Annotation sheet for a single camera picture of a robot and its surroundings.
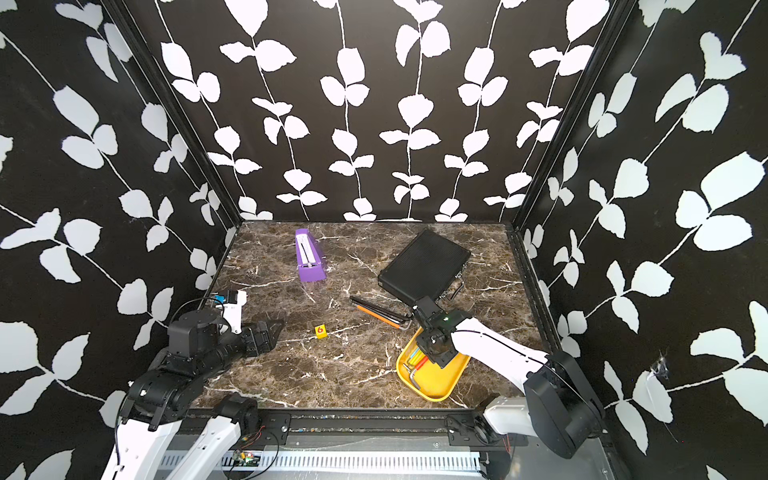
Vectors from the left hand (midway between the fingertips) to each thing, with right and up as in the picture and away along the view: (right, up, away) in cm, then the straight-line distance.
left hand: (273, 320), depth 69 cm
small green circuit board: (-7, -34, +2) cm, 35 cm away
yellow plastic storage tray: (+40, -20, +10) cm, 46 cm away
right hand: (+36, -11, +15) cm, 41 cm away
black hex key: (+19, -1, +29) cm, 35 cm away
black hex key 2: (+24, -4, +26) cm, 36 cm away
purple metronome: (+1, +14, +27) cm, 31 cm away
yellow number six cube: (+7, -8, +19) cm, 22 cm away
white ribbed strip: (+21, -34, +1) cm, 40 cm away
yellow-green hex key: (+35, -15, +16) cm, 41 cm away
